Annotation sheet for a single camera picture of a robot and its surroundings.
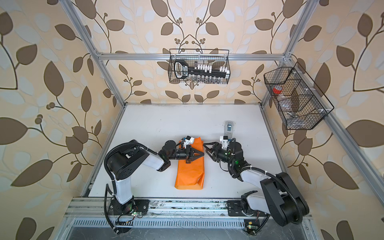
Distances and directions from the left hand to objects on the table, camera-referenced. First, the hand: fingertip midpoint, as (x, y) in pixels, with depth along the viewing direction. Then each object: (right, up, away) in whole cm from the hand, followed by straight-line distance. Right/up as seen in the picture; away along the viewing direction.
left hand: (204, 155), depth 78 cm
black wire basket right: (+48, +27, -4) cm, 55 cm away
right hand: (-1, +3, +3) cm, 4 cm away
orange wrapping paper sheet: (-8, -11, 0) cm, 14 cm away
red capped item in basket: (+43, +37, +9) cm, 58 cm away
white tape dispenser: (+18, +12, +24) cm, 32 cm away
